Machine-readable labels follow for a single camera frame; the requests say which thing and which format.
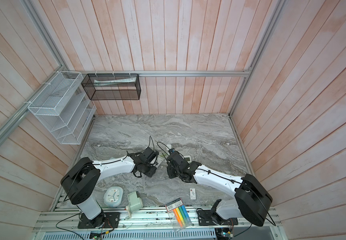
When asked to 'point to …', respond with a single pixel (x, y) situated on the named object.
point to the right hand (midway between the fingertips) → (170, 168)
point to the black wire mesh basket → (113, 95)
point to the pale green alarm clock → (113, 196)
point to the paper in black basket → (111, 82)
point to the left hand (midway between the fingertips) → (150, 172)
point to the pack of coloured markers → (178, 214)
